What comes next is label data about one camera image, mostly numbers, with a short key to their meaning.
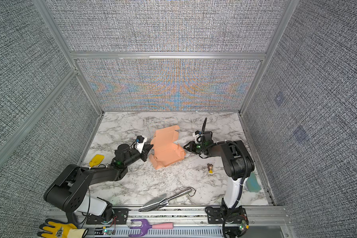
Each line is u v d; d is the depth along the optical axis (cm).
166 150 92
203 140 82
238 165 51
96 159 92
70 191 44
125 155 69
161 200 78
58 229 67
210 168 88
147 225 71
